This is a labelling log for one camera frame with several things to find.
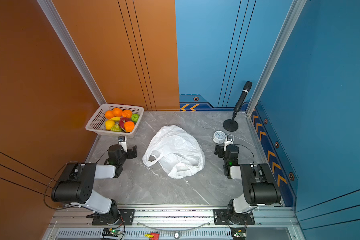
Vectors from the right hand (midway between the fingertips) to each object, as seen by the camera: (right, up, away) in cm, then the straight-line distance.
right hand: (224, 144), depth 95 cm
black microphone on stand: (+11, +13, +17) cm, 24 cm away
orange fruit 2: (-75, +22, +14) cm, 80 cm away
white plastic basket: (-89, +14, +13) cm, 91 cm away
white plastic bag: (-30, -2, -9) cm, 31 cm away
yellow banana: (-77, +18, +17) cm, 81 cm away
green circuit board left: (-59, -38, -24) cm, 75 cm away
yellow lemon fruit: (-79, +13, +11) cm, 81 cm away
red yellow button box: (-40, -38, -28) cm, 61 cm away
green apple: (-62, +18, +14) cm, 66 cm away
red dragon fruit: (-69, +15, +8) cm, 71 cm away
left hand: (-62, 0, +1) cm, 62 cm away
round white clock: (-2, +5, +5) cm, 7 cm away
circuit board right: (+1, -39, -24) cm, 46 cm away
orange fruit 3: (-68, +21, +14) cm, 72 cm away
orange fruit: (-82, +20, +16) cm, 86 cm away
